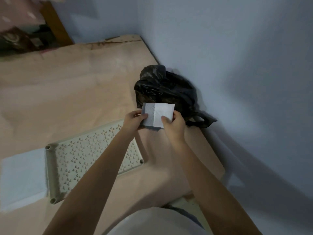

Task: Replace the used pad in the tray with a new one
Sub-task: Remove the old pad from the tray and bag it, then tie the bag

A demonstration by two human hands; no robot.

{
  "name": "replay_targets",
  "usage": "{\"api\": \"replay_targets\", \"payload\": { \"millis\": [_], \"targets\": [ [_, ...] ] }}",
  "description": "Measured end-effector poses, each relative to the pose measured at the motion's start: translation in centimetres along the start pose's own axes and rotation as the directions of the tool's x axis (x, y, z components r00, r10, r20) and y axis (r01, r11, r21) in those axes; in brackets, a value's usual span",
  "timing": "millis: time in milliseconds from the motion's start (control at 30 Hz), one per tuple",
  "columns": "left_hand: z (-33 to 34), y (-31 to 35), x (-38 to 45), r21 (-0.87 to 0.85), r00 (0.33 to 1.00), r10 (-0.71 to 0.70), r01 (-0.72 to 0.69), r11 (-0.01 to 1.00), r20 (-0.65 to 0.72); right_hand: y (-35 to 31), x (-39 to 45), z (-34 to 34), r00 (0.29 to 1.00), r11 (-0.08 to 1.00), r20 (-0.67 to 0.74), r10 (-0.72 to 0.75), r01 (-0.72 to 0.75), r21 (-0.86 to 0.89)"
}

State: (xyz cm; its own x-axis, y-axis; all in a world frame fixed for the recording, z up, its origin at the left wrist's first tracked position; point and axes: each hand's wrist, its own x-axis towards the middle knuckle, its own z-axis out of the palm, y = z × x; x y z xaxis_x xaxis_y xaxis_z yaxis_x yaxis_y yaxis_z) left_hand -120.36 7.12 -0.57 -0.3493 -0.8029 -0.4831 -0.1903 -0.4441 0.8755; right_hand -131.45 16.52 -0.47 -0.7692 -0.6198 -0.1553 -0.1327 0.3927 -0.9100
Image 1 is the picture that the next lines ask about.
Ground person's left hand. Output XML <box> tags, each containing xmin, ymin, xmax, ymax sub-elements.
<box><xmin>121</xmin><ymin>110</ymin><xmax>149</xmax><ymax>139</ymax></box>

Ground person's right hand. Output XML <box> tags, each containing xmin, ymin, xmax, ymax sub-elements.
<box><xmin>160</xmin><ymin>110</ymin><xmax>187</xmax><ymax>145</ymax></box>

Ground white paper sheet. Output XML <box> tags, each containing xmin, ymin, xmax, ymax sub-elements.
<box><xmin>141</xmin><ymin>102</ymin><xmax>175</xmax><ymax>129</ymax></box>

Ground beige plastic tray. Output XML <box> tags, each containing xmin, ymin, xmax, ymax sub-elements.
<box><xmin>45</xmin><ymin>118</ymin><xmax>145</xmax><ymax>205</ymax></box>

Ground white pad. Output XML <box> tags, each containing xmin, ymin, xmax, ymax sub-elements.
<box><xmin>0</xmin><ymin>148</ymin><xmax>48</xmax><ymax>213</ymax></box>

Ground person's right forearm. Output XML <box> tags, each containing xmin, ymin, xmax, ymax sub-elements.
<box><xmin>171</xmin><ymin>139</ymin><xmax>263</xmax><ymax>235</ymax></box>

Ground person's left forearm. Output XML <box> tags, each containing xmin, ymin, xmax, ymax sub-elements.
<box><xmin>41</xmin><ymin>131</ymin><xmax>137</xmax><ymax>235</ymax></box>

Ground person's blue jeans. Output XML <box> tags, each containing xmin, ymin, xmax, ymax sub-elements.
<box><xmin>162</xmin><ymin>205</ymin><xmax>205</xmax><ymax>229</ymax></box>

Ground person's white shirt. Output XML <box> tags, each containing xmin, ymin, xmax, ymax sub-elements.
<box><xmin>106</xmin><ymin>207</ymin><xmax>208</xmax><ymax>235</ymax></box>

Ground black plastic bag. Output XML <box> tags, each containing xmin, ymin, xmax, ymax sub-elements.
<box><xmin>134</xmin><ymin>65</ymin><xmax>217</xmax><ymax>129</ymax></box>

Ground pink tablecloth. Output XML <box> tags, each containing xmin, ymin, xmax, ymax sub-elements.
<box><xmin>0</xmin><ymin>34</ymin><xmax>226</xmax><ymax>235</ymax></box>

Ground pink polka-dot curtain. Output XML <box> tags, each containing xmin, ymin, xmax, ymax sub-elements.
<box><xmin>0</xmin><ymin>0</ymin><xmax>47</xmax><ymax>32</ymax></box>

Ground brown wooden post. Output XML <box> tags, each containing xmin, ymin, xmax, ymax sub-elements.
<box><xmin>40</xmin><ymin>1</ymin><xmax>74</xmax><ymax>47</ymax></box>

